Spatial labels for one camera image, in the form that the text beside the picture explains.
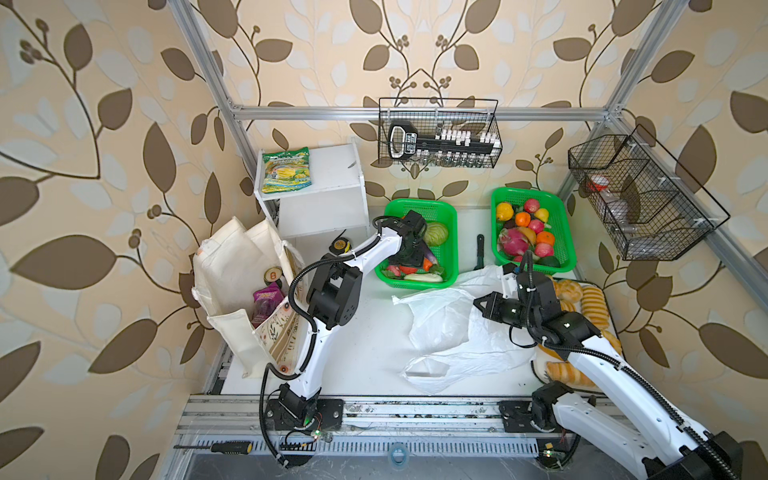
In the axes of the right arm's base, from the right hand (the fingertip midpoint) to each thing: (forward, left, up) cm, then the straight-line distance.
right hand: (475, 304), depth 77 cm
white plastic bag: (-3, +4, -15) cm, 16 cm away
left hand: (+21, +13, -9) cm, 27 cm away
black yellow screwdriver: (-28, +58, -13) cm, 66 cm away
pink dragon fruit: (+26, -19, -6) cm, 33 cm away
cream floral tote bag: (+10, +63, -4) cm, 64 cm away
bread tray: (+7, -39, -12) cm, 42 cm away
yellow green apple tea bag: (+32, +50, +20) cm, 63 cm away
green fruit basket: (+45, -40, -7) cm, 61 cm away
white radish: (+16, +11, -12) cm, 23 cm away
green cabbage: (+31, +6, -7) cm, 32 cm away
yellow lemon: (+40, -20, -7) cm, 46 cm away
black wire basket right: (+14, -43, +19) cm, 49 cm away
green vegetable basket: (+26, +4, -15) cm, 30 cm away
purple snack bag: (+5, +57, -4) cm, 58 cm away
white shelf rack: (+28, +43, +17) cm, 54 cm away
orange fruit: (+39, -27, -9) cm, 48 cm away
